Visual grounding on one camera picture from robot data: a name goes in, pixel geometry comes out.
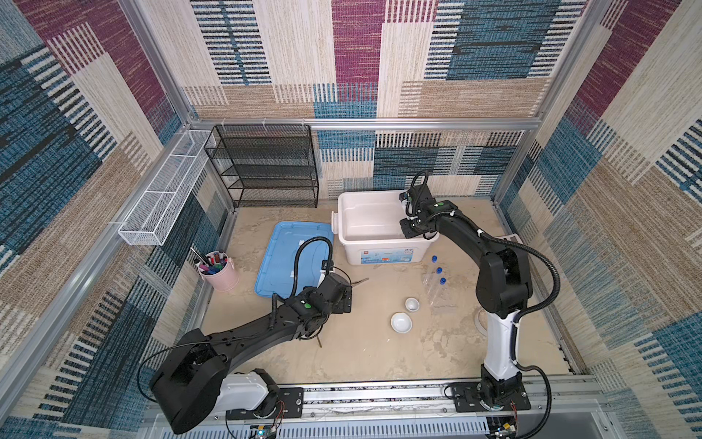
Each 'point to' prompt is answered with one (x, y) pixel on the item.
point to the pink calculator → (514, 238)
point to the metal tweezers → (363, 280)
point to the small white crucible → (412, 305)
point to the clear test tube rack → (441, 292)
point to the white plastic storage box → (368, 223)
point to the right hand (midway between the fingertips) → (412, 229)
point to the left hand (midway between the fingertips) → (335, 289)
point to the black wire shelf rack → (266, 165)
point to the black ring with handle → (314, 336)
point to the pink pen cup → (218, 268)
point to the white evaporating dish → (401, 323)
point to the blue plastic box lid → (276, 273)
